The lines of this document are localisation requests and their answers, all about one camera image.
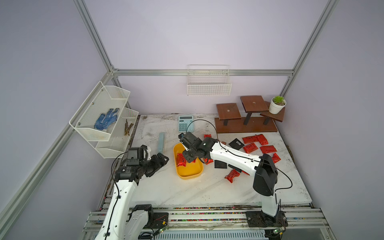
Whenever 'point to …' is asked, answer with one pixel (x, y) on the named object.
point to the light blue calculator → (185, 123)
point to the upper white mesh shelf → (96, 118)
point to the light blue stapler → (160, 143)
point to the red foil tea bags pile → (181, 161)
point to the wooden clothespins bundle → (127, 128)
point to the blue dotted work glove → (103, 121)
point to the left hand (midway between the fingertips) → (163, 164)
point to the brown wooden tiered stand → (257, 118)
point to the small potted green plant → (277, 104)
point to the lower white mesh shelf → (116, 147)
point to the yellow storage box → (192, 170)
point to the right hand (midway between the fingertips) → (190, 154)
